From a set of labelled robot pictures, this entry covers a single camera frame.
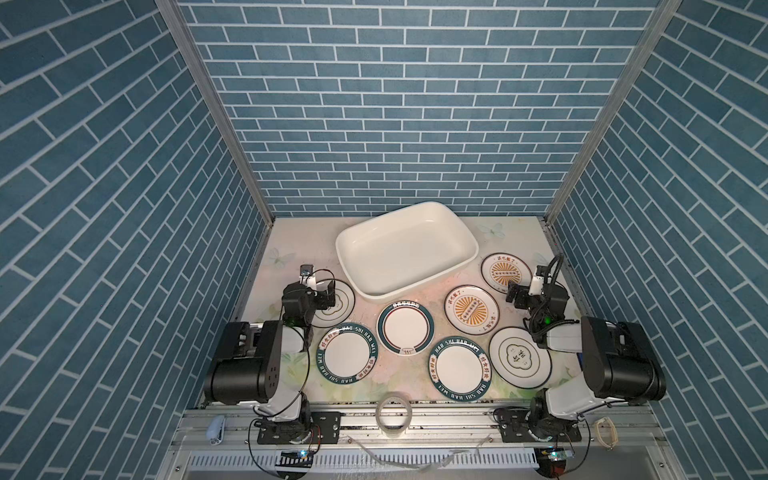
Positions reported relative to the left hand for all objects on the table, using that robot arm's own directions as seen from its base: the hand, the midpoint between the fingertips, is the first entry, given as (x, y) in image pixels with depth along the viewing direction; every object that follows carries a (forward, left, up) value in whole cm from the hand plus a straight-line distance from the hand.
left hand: (318, 280), depth 94 cm
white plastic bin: (+16, -22, -5) cm, 27 cm away
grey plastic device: (-40, +19, -4) cm, 44 cm away
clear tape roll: (-41, -24, -7) cm, 48 cm away
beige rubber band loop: (-40, -76, -4) cm, 86 cm away
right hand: (-1, -66, +1) cm, 66 cm away
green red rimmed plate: (-13, -28, -7) cm, 31 cm away
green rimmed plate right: (-26, -43, -6) cm, 50 cm away
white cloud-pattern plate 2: (-5, -8, -7) cm, 12 cm away
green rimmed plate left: (-21, -10, -7) cm, 24 cm away
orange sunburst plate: (+8, -63, -5) cm, 63 cm away
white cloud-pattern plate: (-24, -60, -6) cm, 65 cm away
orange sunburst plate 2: (-7, -49, -6) cm, 50 cm away
